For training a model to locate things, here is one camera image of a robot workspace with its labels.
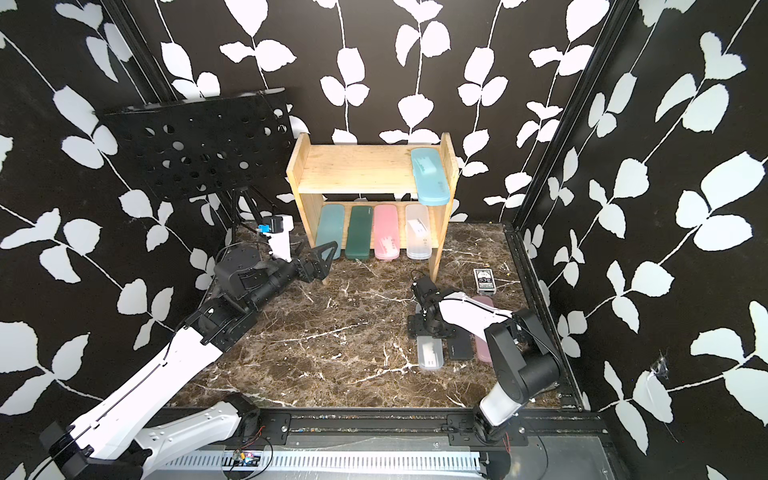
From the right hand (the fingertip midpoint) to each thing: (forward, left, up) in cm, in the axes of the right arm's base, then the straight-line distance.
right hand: (423, 328), depth 91 cm
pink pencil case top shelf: (-5, -17, 0) cm, 17 cm away
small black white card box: (+18, -22, 0) cm, 28 cm away
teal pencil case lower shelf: (+23, +29, +21) cm, 42 cm away
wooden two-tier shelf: (+51, +21, +10) cm, 56 cm away
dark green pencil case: (+20, +20, +22) cm, 35 cm away
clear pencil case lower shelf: (+20, +2, +21) cm, 29 cm away
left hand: (+4, +25, +38) cm, 45 cm away
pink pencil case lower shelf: (+21, +12, +21) cm, 32 cm away
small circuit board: (-34, +45, 0) cm, 56 cm away
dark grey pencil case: (-6, -10, +1) cm, 12 cm away
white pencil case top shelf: (-8, -2, 0) cm, 8 cm away
